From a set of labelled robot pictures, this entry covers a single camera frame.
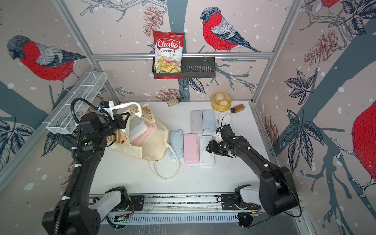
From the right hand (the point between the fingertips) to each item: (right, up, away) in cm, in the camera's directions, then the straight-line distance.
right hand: (208, 147), depth 85 cm
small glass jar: (-26, +29, +32) cm, 50 cm away
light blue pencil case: (+3, +16, +22) cm, 27 cm away
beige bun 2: (+15, +29, +28) cm, 43 cm away
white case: (-1, -7, +2) cm, 8 cm away
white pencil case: (-46, +11, +10) cm, 49 cm away
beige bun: (+12, +34, +32) cm, 48 cm away
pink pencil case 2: (-11, -2, +8) cm, 14 cm away
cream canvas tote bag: (-35, -3, +8) cm, 36 cm away
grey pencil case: (-20, +1, +8) cm, 21 cm away
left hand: (-41, +22, -11) cm, 48 cm away
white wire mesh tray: (-74, +37, +3) cm, 82 cm away
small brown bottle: (+27, +24, +28) cm, 46 cm away
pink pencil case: (-44, +3, +10) cm, 45 cm away
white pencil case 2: (-7, +14, +20) cm, 25 cm away
